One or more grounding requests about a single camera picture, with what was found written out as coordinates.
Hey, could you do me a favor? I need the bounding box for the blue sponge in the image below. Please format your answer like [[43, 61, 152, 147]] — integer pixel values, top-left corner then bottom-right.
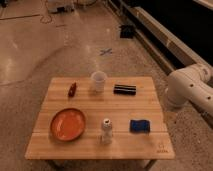
[[130, 120, 150, 133]]

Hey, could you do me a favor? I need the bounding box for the white plastic bottle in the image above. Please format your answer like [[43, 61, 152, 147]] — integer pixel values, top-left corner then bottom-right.
[[101, 118, 112, 144]]

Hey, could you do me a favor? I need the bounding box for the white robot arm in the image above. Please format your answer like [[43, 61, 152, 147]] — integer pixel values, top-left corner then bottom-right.
[[164, 63, 213, 129]]

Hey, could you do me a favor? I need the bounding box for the orange ceramic bowl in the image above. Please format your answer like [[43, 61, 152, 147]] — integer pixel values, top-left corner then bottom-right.
[[50, 108, 86, 141]]

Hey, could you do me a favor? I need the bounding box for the translucent plastic cup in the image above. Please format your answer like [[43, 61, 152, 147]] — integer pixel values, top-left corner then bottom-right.
[[91, 71, 107, 92]]

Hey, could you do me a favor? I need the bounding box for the black striped block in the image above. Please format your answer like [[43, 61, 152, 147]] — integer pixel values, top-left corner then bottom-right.
[[113, 84, 136, 95]]

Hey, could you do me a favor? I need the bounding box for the small red toy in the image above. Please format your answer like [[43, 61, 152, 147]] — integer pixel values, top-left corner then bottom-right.
[[68, 82, 77, 97]]

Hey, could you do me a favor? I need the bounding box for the wooden folding table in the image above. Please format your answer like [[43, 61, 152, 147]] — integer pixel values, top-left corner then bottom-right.
[[25, 77, 175, 160]]

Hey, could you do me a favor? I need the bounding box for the black box on floor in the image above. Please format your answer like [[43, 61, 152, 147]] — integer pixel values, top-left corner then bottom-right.
[[120, 25, 134, 38]]

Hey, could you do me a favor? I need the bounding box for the black floor cable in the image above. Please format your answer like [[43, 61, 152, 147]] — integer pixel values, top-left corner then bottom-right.
[[39, 0, 54, 25]]

